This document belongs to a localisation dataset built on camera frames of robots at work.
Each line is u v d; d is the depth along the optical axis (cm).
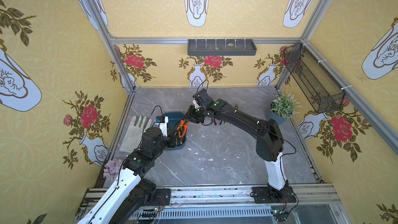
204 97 69
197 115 74
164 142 66
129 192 61
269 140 49
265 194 74
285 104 90
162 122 65
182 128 98
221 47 92
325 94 84
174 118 106
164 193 74
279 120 92
